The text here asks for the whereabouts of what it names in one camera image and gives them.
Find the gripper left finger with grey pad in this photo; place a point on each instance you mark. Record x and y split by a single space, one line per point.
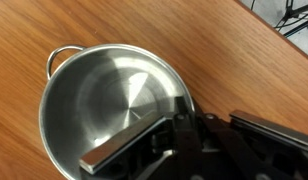
127 140

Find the gripper right finger with grey pad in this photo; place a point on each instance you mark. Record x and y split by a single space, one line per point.
274 143

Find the black tripod legs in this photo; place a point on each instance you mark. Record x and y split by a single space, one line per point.
295 13

